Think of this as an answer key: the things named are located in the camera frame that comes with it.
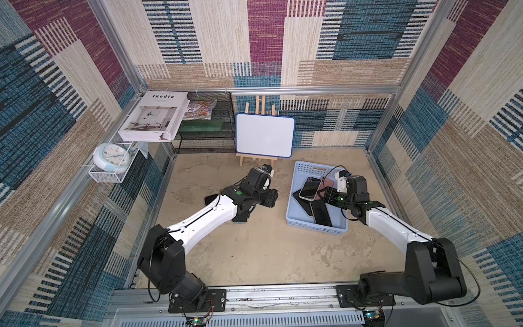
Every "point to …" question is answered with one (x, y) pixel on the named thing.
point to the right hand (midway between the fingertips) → (322, 190)
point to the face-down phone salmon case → (327, 182)
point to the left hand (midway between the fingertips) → (271, 192)
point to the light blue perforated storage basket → (296, 215)
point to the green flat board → (212, 125)
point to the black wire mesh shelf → (216, 135)
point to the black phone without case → (305, 204)
